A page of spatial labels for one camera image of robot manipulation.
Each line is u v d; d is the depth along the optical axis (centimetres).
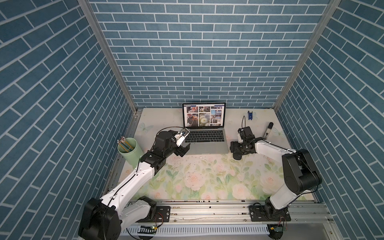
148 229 72
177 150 72
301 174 47
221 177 87
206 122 105
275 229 72
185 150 73
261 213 73
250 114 116
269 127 105
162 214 74
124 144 82
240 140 81
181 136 68
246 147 70
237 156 93
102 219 38
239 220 74
